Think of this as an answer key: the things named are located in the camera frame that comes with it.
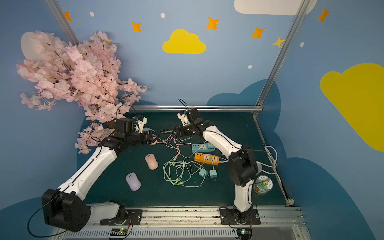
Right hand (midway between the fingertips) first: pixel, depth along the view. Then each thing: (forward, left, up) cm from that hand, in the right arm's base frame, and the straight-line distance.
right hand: (178, 130), depth 87 cm
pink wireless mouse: (-13, +17, -16) cm, 27 cm away
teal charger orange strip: (-18, -22, -18) cm, 34 cm away
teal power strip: (-1, -16, -16) cm, 23 cm away
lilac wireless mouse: (-26, +24, -16) cm, 39 cm away
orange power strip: (-9, -18, -16) cm, 26 cm away
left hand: (-7, +11, +4) cm, 14 cm away
